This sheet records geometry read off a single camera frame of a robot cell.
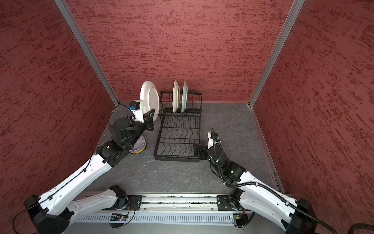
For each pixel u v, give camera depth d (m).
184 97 0.77
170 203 0.76
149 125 0.60
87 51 0.88
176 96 0.77
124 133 0.48
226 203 0.74
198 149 0.68
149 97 0.63
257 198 0.49
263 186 0.48
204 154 0.67
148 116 0.59
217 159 0.54
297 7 0.71
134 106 0.54
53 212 0.39
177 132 1.00
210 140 0.68
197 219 0.77
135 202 0.74
